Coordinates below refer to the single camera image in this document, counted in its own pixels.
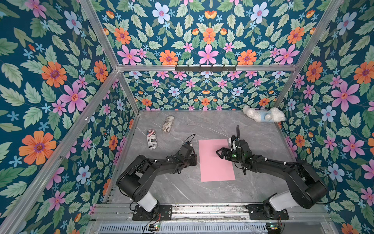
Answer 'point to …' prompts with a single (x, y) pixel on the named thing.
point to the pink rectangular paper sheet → (212, 167)
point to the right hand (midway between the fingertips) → (221, 152)
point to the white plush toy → (273, 114)
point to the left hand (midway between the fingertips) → (198, 158)
